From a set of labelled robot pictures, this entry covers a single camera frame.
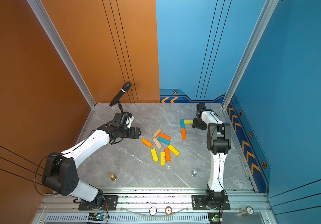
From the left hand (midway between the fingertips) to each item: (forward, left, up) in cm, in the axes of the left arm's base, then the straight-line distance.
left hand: (136, 130), depth 89 cm
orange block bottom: (-11, -21, -11) cm, 26 cm away
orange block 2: (-3, -6, -12) cm, 14 cm away
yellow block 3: (-11, -12, -12) cm, 20 cm away
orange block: (+6, -32, -13) cm, 35 cm away
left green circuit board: (-45, +16, -14) cm, 49 cm away
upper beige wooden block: (+6, -13, -12) cm, 18 cm away
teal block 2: (-1, -18, -11) cm, 21 cm away
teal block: (+15, -32, -12) cm, 38 cm away
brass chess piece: (-27, +11, -10) cm, 30 cm away
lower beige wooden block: (-2, -13, -12) cm, 18 cm away
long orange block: (+3, -19, -12) cm, 22 cm away
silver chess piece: (-23, -36, -9) cm, 44 cm away
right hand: (+13, -44, -13) cm, 48 cm away
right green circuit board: (-44, -45, -14) cm, 65 cm away
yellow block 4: (-14, -17, -12) cm, 25 cm away
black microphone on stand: (+22, +7, +18) cm, 29 cm away
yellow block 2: (-8, -25, -11) cm, 28 cm away
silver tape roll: (-42, -58, -6) cm, 72 cm away
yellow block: (+16, -37, -11) cm, 42 cm away
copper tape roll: (-42, -21, -12) cm, 48 cm away
